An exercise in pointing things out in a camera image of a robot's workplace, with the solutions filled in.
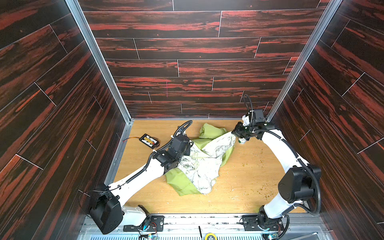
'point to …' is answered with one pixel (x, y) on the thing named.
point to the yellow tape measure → (210, 236)
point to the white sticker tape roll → (242, 140)
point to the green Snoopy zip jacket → (198, 171)
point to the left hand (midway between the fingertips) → (186, 142)
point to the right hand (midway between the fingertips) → (234, 130)
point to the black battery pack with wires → (148, 141)
